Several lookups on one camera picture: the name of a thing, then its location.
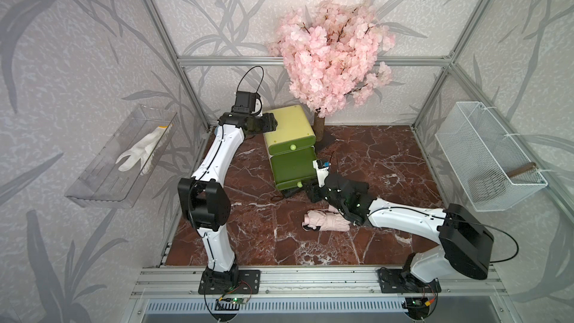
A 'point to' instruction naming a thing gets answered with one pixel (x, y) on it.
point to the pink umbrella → (328, 219)
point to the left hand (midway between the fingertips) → (272, 122)
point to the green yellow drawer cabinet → (291, 148)
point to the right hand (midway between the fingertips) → (304, 180)
